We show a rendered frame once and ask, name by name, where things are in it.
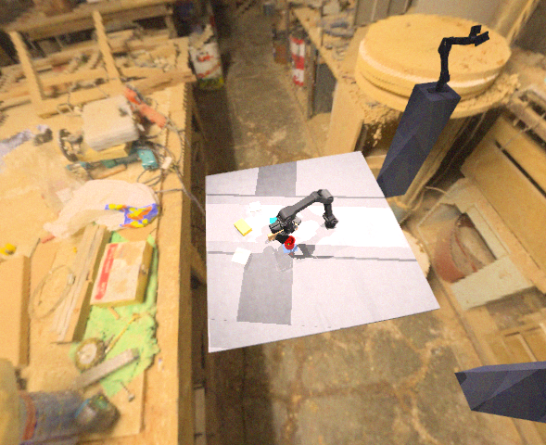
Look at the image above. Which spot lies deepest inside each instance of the orange rectangular block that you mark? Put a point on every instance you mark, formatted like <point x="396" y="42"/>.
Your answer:
<point x="272" y="237"/>

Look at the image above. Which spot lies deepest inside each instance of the yellow rectangular block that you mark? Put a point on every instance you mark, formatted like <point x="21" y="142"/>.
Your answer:
<point x="242" y="227"/>

